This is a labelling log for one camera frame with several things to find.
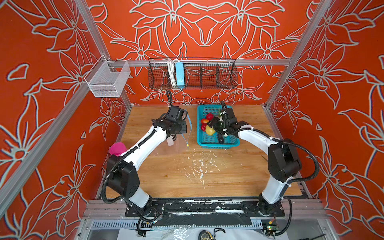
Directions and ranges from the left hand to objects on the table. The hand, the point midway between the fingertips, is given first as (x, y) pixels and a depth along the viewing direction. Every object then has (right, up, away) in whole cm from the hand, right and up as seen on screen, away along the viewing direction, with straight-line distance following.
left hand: (182, 125), depth 84 cm
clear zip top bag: (-2, -10, 0) cm, 11 cm away
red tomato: (+14, -1, +16) cm, 21 cm away
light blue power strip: (-2, +31, +6) cm, 32 cm away
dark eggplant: (+24, -9, +11) cm, 28 cm away
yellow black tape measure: (+11, -48, -19) cm, 53 cm away
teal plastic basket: (+18, -12, +14) cm, 26 cm away
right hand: (+15, +1, +7) cm, 17 cm away
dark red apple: (+19, +6, +23) cm, 30 cm away
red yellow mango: (+14, +3, +21) cm, 26 cm away
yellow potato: (+16, -3, +4) cm, 17 cm away
